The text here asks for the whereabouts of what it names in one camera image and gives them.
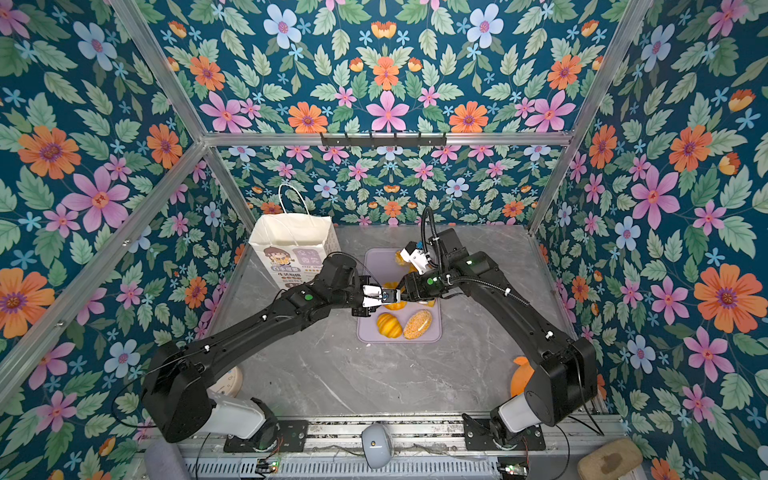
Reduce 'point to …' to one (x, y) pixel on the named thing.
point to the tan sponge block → (610, 460)
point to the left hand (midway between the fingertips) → (390, 282)
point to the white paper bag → (293, 246)
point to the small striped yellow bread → (389, 326)
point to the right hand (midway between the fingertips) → (399, 293)
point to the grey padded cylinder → (164, 460)
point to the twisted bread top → (399, 258)
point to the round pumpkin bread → (395, 306)
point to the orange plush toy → (521, 375)
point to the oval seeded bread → (418, 324)
